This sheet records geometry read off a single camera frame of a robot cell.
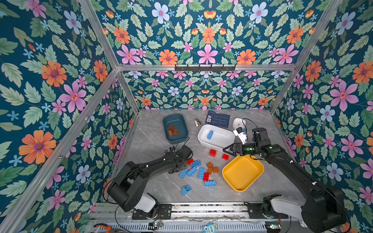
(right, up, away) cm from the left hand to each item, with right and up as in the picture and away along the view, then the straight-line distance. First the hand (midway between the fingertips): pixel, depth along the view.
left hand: (183, 164), depth 88 cm
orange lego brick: (-11, +22, +19) cm, 31 cm away
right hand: (+25, +12, -10) cm, 30 cm away
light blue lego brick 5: (+5, -3, -4) cm, 7 cm away
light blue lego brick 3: (+18, +17, +14) cm, 28 cm away
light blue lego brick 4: (+1, -5, -2) cm, 5 cm away
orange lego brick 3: (-11, +18, +14) cm, 25 cm away
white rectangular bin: (+22, +15, +15) cm, 31 cm away
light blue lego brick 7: (+11, -4, -2) cm, 12 cm away
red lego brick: (+19, +6, +6) cm, 21 cm away
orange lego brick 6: (+16, -4, -2) cm, 17 cm away
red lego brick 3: (+14, -6, -4) cm, 16 cm away
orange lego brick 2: (-7, +19, +16) cm, 26 cm away
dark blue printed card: (+25, +29, +24) cm, 45 cm away
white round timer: (+40, +26, +19) cm, 51 cm away
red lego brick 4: (+5, +1, +3) cm, 6 cm away
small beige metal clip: (+8, +27, +23) cm, 36 cm away
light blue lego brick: (+3, -11, -10) cm, 15 cm away
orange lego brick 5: (+20, -3, -1) cm, 20 cm away
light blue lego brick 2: (+17, -9, -7) cm, 21 cm away
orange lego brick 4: (+17, -1, 0) cm, 17 cm away
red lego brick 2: (+27, +3, +6) cm, 28 cm away
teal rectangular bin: (-8, +22, +20) cm, 31 cm away
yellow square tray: (+35, -5, 0) cm, 36 cm away
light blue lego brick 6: (+8, -1, +3) cm, 8 cm away
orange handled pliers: (-35, -25, -19) cm, 47 cm away
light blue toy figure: (+15, -25, -20) cm, 35 cm away
